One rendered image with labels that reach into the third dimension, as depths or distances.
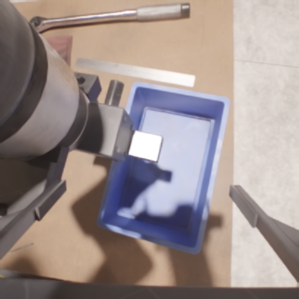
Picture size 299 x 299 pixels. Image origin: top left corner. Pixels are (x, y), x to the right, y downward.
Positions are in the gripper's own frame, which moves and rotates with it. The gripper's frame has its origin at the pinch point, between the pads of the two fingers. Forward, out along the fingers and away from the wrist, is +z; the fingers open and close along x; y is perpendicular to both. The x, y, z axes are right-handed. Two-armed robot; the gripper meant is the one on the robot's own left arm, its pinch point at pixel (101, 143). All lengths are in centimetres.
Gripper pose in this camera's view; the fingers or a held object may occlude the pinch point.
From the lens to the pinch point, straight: 34.2
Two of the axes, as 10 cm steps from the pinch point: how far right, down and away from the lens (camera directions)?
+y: 2.3, -9.7, 1.2
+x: -9.7, -2.1, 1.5
